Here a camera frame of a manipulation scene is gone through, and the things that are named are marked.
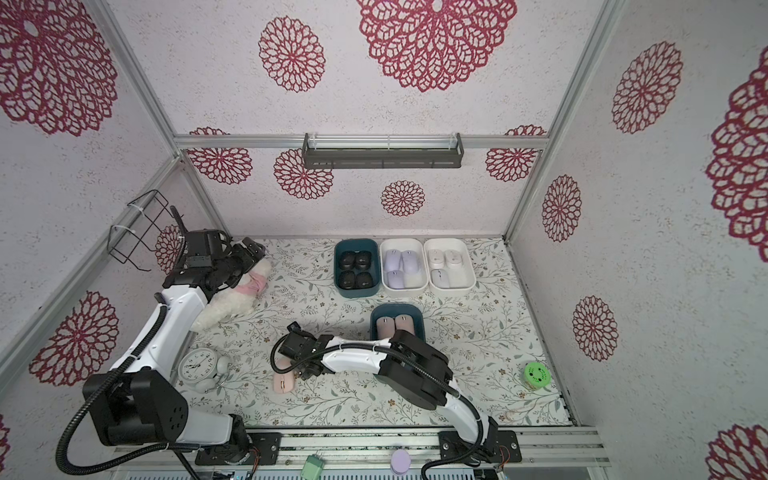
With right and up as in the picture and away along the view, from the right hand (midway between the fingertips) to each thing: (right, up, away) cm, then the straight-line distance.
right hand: (307, 354), depth 89 cm
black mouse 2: (+15, +28, +21) cm, 39 cm away
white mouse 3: (+43, +22, +17) cm, 51 cm away
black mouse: (+9, +28, +21) cm, 37 cm away
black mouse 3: (+10, +22, +17) cm, 29 cm away
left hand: (-13, +29, -5) cm, 32 cm away
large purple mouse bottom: (+33, +28, +21) cm, 48 cm away
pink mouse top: (+23, +7, +4) cm, 25 cm away
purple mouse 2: (+27, +22, +17) cm, 38 cm away
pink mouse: (-4, -5, -7) cm, 10 cm away
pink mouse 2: (+30, +8, +5) cm, 31 cm away
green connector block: (+6, -21, -19) cm, 29 cm away
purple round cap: (+26, -16, -24) cm, 39 cm away
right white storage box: (+47, +26, +20) cm, 57 cm away
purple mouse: (+26, +28, +22) cm, 44 cm away
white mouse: (+42, +29, +21) cm, 56 cm away
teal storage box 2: (+13, +34, +21) cm, 43 cm away
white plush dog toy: (-23, +16, +3) cm, 28 cm away
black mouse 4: (+16, +21, +15) cm, 31 cm away
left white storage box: (+34, +20, +16) cm, 43 cm away
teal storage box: (+26, +12, +9) cm, 30 cm away
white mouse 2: (+49, +29, +22) cm, 61 cm away
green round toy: (+64, -4, -8) cm, 65 cm away
